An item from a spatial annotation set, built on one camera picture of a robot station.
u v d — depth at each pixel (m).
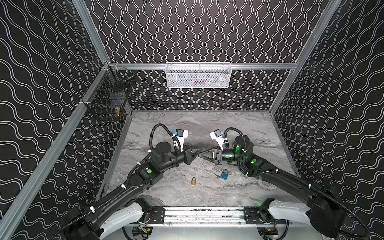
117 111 0.82
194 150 0.63
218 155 0.61
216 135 0.64
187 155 0.59
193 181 0.86
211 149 0.65
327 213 0.41
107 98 0.94
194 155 0.64
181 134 0.61
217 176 0.88
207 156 0.66
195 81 0.96
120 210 0.57
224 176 0.88
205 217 0.75
